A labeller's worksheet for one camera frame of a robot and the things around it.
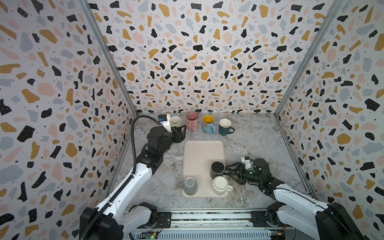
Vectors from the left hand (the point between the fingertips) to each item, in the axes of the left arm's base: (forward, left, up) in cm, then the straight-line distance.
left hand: (182, 124), depth 74 cm
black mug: (-14, -18, -22) cm, 32 cm away
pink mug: (+25, -4, -23) cm, 34 cm away
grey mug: (-23, -4, -21) cm, 31 cm away
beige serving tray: (+1, -7, -34) cm, 35 cm away
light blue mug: (+18, -15, -23) cm, 33 cm away
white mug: (-22, -19, -24) cm, 38 cm away
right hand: (-15, -22, -19) cm, 33 cm away
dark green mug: (+15, -26, -21) cm, 37 cm away
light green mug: (+25, +8, -25) cm, 36 cm away
